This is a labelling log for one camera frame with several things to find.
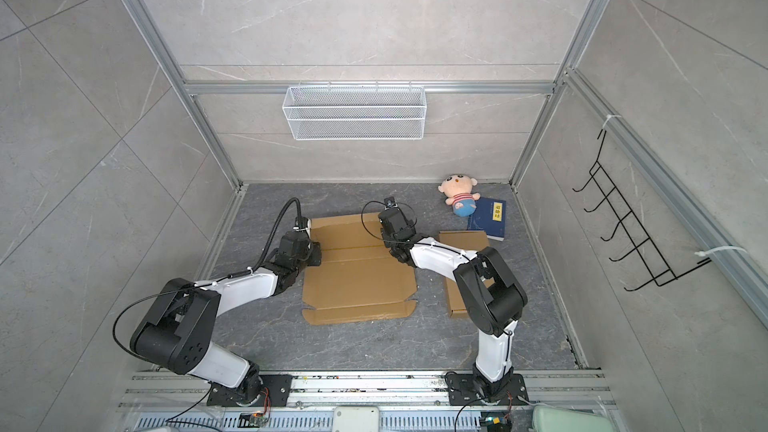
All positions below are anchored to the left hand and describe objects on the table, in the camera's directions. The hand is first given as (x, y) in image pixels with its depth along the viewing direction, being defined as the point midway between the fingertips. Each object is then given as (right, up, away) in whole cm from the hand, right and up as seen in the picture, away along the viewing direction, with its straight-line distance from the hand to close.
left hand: (314, 238), depth 94 cm
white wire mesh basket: (+12, +42, +7) cm, 45 cm away
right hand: (+27, +5, +3) cm, 27 cm away
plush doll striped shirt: (+50, +16, +16) cm, 55 cm away
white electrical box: (+16, -40, -25) cm, 50 cm away
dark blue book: (+61, +7, +14) cm, 63 cm away
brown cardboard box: (+55, -3, +12) cm, 57 cm away
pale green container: (+64, -41, -24) cm, 80 cm away
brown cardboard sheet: (+15, -12, -6) cm, 20 cm away
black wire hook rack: (+79, -3, -34) cm, 86 cm away
